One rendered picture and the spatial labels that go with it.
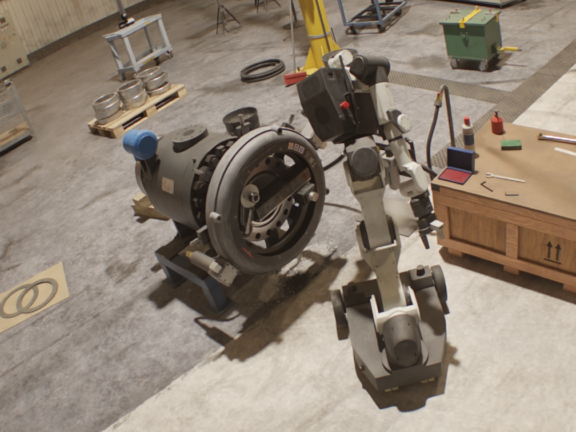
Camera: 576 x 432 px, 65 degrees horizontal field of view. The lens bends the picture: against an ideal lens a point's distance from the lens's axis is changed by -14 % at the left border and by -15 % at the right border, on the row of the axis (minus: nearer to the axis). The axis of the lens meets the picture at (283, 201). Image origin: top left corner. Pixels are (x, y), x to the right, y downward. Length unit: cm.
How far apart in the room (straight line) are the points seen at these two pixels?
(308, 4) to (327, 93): 386
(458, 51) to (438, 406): 398
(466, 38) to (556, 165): 277
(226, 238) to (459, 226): 125
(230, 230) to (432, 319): 104
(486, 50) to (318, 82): 335
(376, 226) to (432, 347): 62
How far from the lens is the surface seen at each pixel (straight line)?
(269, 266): 269
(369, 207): 237
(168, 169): 291
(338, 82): 223
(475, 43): 538
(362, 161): 210
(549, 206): 257
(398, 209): 342
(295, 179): 264
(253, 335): 283
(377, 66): 219
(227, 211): 240
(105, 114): 659
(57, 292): 399
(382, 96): 215
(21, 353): 367
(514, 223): 265
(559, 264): 272
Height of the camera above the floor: 196
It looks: 31 degrees down
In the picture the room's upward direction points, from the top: 17 degrees counter-clockwise
